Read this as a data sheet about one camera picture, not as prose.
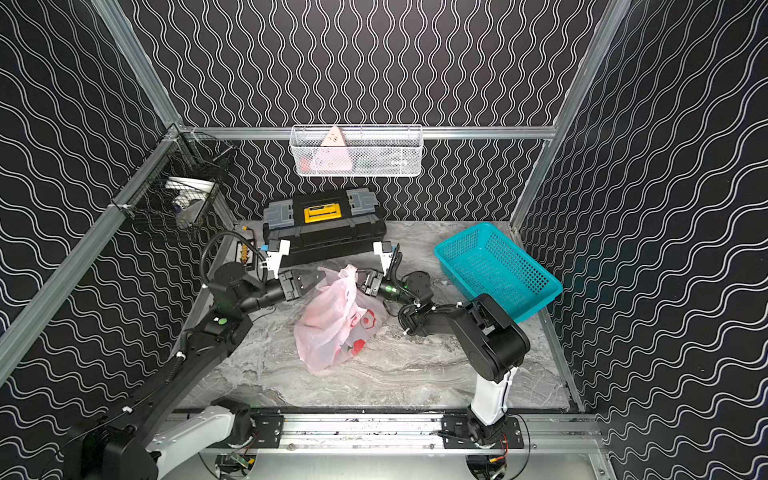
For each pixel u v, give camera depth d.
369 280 0.73
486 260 1.09
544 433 0.76
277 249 0.66
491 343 0.50
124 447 0.38
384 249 0.75
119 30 0.72
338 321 0.74
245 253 1.09
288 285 0.63
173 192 0.92
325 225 0.97
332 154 0.90
